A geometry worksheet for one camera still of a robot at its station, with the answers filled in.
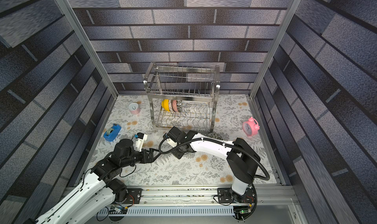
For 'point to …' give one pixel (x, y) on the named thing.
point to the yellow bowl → (165, 104)
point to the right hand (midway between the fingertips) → (176, 150)
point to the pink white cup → (134, 108)
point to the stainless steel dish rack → (184, 97)
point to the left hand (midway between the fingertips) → (157, 152)
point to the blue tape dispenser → (111, 134)
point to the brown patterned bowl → (174, 105)
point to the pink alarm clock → (251, 127)
